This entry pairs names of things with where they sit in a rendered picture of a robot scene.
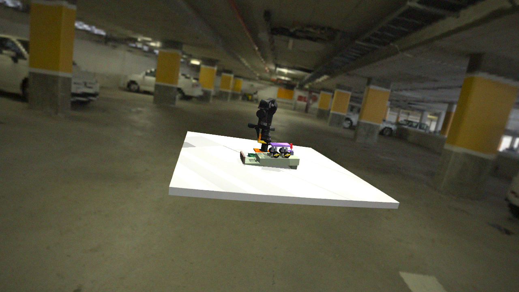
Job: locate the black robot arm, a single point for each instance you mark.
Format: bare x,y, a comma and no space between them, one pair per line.
267,109

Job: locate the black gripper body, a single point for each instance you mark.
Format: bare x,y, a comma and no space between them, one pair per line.
252,125

